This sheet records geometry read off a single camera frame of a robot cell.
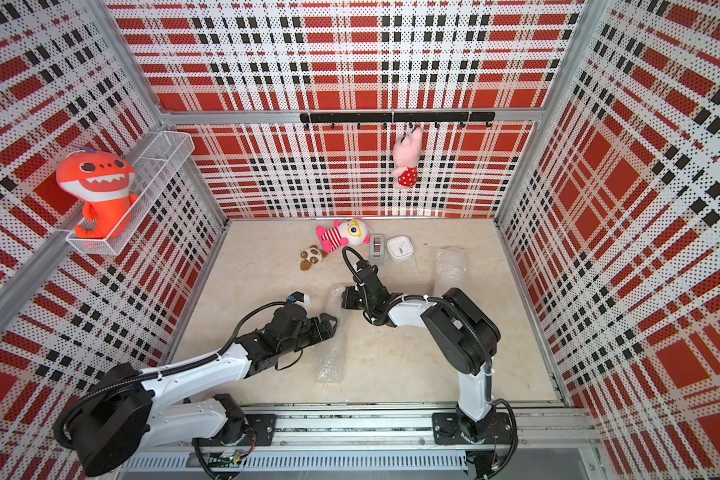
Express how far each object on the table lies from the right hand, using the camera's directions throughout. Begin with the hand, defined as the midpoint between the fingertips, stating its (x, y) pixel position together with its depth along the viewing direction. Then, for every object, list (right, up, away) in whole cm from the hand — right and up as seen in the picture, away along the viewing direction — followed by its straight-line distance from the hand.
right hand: (345, 294), depth 93 cm
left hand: (-2, -8, -8) cm, 11 cm away
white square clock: (+19, +14, +14) cm, 28 cm away
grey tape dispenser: (+10, +14, +14) cm, 23 cm away
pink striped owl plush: (+1, +21, +14) cm, 25 cm away
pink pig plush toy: (+19, +45, -2) cm, 49 cm away
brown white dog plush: (-14, +12, +13) cm, 22 cm away
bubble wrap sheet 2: (+35, +9, +4) cm, 36 cm away
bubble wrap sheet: (-2, -15, -15) cm, 22 cm away
